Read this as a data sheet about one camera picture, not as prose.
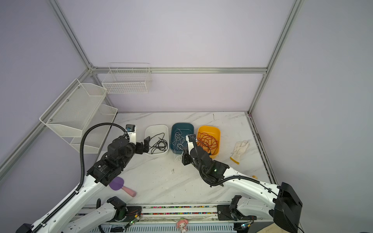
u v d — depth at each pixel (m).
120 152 0.51
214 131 1.09
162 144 1.01
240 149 0.98
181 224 0.69
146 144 0.66
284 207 0.39
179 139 1.02
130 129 0.60
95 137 0.51
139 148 0.64
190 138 0.64
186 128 1.09
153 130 1.05
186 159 0.66
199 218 0.73
